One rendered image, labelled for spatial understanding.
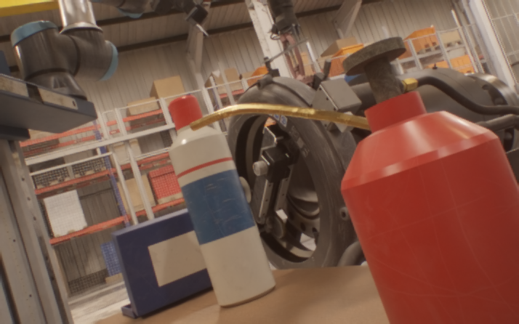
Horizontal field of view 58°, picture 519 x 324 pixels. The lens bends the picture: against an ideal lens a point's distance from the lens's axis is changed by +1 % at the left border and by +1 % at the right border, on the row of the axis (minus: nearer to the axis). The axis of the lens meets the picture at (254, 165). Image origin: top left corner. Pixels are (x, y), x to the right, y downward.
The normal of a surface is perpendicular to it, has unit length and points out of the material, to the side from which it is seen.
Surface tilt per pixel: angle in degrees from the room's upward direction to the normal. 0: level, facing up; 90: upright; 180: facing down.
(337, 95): 68
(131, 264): 100
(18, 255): 90
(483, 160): 90
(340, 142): 82
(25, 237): 90
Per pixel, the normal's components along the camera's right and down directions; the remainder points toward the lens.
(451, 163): 0.03, -0.11
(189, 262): 0.45, -0.05
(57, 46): 0.77, -0.32
